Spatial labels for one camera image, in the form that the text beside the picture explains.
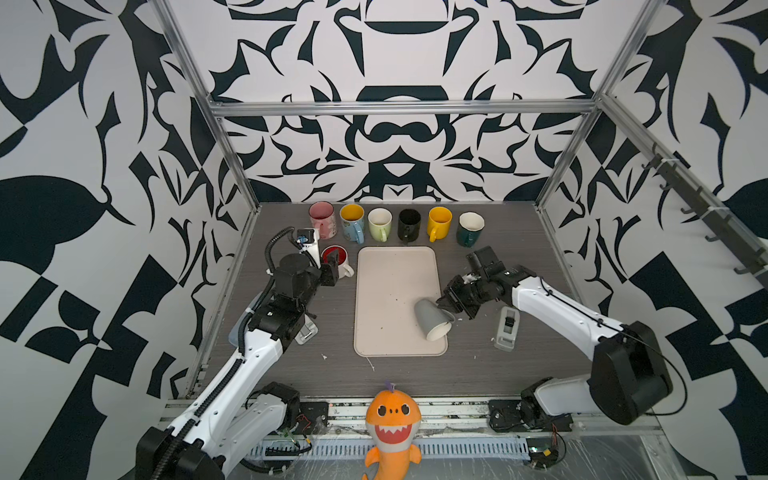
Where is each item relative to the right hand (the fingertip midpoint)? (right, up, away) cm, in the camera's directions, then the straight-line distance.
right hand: (436, 300), depth 81 cm
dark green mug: (+15, +20, +23) cm, 34 cm away
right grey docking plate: (+21, -9, +5) cm, 24 cm away
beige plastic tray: (-12, +2, +18) cm, 21 cm away
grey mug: (0, -6, +2) cm, 7 cm away
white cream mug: (-27, +7, +13) cm, 31 cm away
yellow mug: (+5, +21, +23) cm, 32 cm away
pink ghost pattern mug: (-35, +23, +21) cm, 47 cm away
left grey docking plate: (-36, -10, +5) cm, 38 cm away
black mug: (-6, +21, +21) cm, 30 cm away
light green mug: (-16, +21, +21) cm, 34 cm away
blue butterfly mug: (-25, +24, +25) cm, 43 cm away
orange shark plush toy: (-12, -23, -15) cm, 30 cm away
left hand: (-28, +15, -5) cm, 32 cm away
